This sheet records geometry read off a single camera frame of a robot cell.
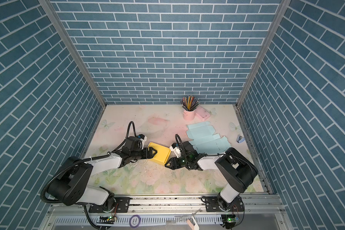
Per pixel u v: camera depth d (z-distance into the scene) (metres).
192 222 0.68
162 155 0.89
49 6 0.70
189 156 0.72
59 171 0.46
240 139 0.99
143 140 0.84
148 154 0.82
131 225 0.68
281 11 0.72
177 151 0.83
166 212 0.72
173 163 0.79
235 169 0.47
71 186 0.43
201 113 1.13
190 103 1.05
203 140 0.97
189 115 1.05
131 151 0.71
